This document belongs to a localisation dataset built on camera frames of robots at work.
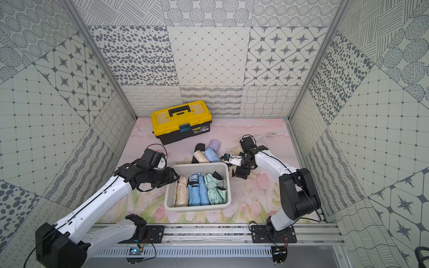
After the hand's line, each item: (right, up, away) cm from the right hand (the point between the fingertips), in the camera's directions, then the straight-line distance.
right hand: (242, 167), depth 90 cm
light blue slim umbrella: (-26, -10, -9) cm, 29 cm away
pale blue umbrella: (-21, -10, -9) cm, 25 cm away
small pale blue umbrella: (-17, +6, +4) cm, 19 cm away
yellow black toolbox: (-37, +25, +6) cm, 46 cm away
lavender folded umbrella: (-16, +12, +13) cm, 24 cm away
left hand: (-33, -1, -13) cm, 36 cm away
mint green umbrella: (-14, -10, -14) cm, 22 cm away
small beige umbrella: (-23, +5, +1) cm, 24 cm away
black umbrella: (-26, +10, +11) cm, 30 cm away
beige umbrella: (-32, -13, -9) cm, 35 cm away
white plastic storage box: (-11, +2, -9) cm, 14 cm away
